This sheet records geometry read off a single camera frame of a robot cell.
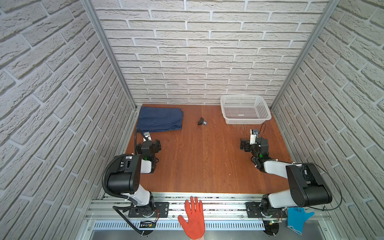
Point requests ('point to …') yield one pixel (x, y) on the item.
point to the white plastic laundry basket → (245, 109)
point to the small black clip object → (201, 122)
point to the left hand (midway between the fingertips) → (147, 139)
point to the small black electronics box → (147, 224)
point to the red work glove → (195, 226)
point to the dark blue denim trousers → (153, 119)
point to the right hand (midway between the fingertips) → (249, 137)
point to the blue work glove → (296, 218)
